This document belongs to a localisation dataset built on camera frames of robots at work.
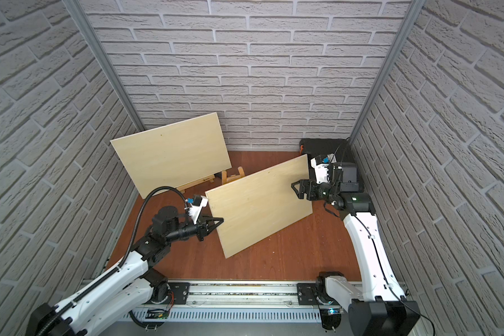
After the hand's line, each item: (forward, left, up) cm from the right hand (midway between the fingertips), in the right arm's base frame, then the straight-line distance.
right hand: (306, 184), depth 74 cm
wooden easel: (+7, +31, -4) cm, 32 cm away
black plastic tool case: (+38, -15, -19) cm, 45 cm away
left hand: (-9, +31, -6) cm, 32 cm away
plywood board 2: (-4, +18, -7) cm, 19 cm away
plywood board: (+21, +52, -2) cm, 57 cm away
